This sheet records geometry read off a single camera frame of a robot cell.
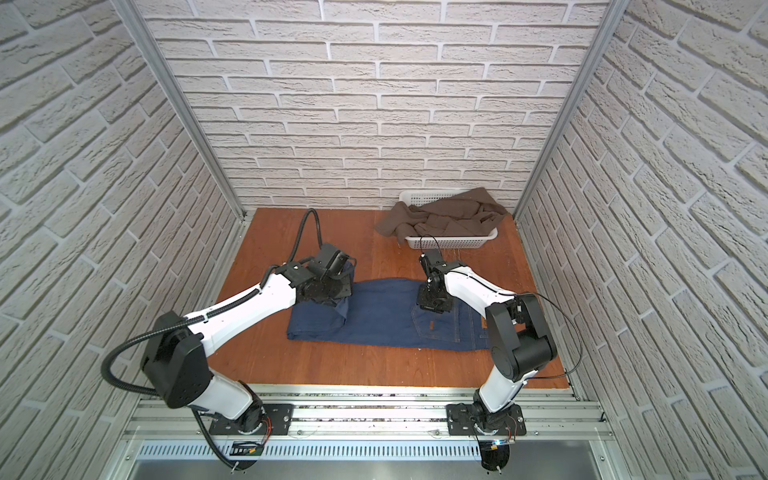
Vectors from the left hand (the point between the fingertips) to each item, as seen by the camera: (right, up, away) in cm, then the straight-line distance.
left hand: (353, 284), depth 84 cm
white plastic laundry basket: (+20, +30, +33) cm, 49 cm away
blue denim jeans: (+9, -10, +8) cm, 16 cm away
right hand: (+22, -7, +7) cm, 24 cm away
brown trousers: (+40, +24, +27) cm, 54 cm away
